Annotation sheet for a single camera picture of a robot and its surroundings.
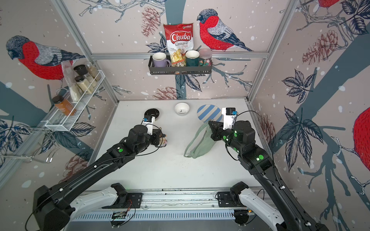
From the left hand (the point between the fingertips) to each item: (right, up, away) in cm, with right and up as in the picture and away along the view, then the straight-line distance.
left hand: (163, 127), depth 76 cm
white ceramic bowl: (+8, +11, +35) cm, 37 cm away
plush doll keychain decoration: (0, -8, +2) cm, 8 cm away
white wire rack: (-49, +7, -5) cm, 50 cm away
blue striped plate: (+29, +8, +36) cm, 47 cm away
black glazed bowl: (-14, +8, +31) cm, 35 cm away
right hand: (+24, +5, -10) cm, 26 cm away
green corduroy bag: (+21, -7, -2) cm, 22 cm away
